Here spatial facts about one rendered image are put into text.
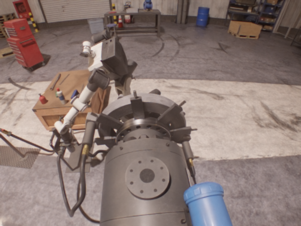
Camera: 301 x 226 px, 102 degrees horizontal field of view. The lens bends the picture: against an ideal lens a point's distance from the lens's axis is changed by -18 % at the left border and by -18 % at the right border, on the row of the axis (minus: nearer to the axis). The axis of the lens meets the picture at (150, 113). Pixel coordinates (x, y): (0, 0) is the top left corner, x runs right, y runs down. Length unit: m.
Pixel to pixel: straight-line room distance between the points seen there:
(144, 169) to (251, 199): 1.45
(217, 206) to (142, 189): 0.31
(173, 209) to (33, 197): 1.64
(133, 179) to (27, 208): 1.53
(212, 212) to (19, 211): 1.90
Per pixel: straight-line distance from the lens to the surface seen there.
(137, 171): 0.74
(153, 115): 1.29
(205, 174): 1.85
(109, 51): 1.20
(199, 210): 0.63
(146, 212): 0.73
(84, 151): 1.05
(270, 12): 10.73
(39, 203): 2.01
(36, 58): 4.79
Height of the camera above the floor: 1.60
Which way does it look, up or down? 44 degrees down
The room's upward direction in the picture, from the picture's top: straight up
